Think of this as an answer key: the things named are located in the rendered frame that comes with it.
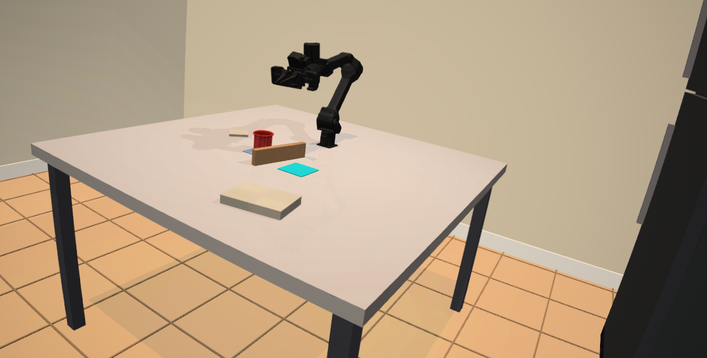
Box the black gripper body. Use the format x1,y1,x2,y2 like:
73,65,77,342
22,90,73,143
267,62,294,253
270,66,318,91

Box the beige flat block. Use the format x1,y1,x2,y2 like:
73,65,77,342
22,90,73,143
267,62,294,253
220,182,302,220

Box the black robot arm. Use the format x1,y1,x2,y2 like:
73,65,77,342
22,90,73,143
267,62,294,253
287,43,363,148

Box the wooden plank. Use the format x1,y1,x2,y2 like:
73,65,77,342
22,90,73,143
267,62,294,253
252,142,306,166

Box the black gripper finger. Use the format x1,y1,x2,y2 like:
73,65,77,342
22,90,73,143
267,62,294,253
280,71,302,89
275,69,288,86

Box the dark red cup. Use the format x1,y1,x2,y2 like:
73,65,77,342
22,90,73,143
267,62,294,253
253,130,274,148

